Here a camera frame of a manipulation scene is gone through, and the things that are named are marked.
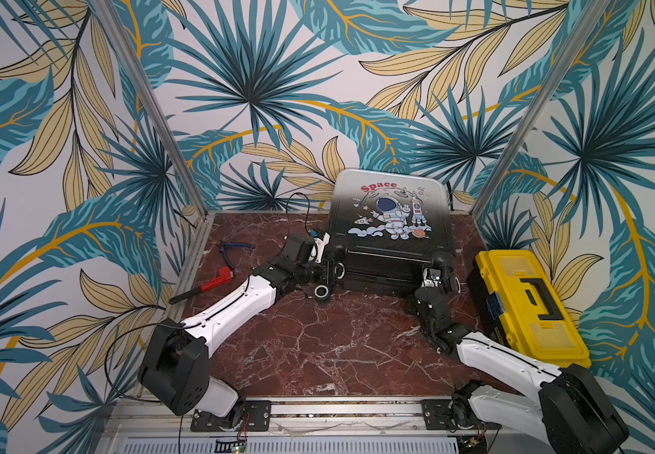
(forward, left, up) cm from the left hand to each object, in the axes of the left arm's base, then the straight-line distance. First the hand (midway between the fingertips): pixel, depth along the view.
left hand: (337, 273), depth 80 cm
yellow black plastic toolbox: (-9, -51, -2) cm, 52 cm away
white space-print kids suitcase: (+14, -15, +5) cm, 21 cm away
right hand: (0, -25, -9) cm, 26 cm away
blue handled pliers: (+23, +39, -17) cm, 49 cm away
